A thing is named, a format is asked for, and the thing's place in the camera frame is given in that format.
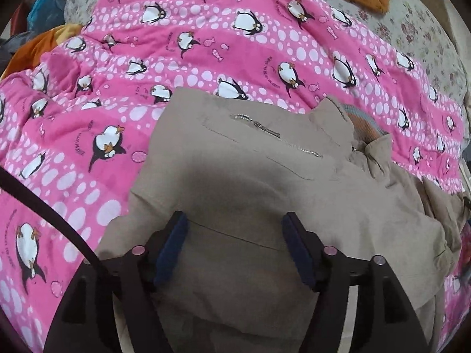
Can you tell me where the beige zip jacket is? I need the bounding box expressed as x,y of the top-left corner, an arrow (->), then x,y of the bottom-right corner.
97,89 -> 470,352

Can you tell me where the pink penguin quilt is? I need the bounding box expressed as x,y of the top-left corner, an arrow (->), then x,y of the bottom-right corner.
1,0 -> 470,352

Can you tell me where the black cable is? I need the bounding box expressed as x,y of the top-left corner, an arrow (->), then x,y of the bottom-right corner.
0,166 -> 111,277

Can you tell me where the floral bed sheet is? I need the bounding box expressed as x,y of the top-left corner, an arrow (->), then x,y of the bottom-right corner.
64,0 -> 471,133

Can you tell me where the blue plastic bag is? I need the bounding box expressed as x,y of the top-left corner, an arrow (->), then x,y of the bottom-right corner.
26,0 -> 65,34

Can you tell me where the orange cloth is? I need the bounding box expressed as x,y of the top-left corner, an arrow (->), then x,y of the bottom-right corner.
1,24 -> 82,79

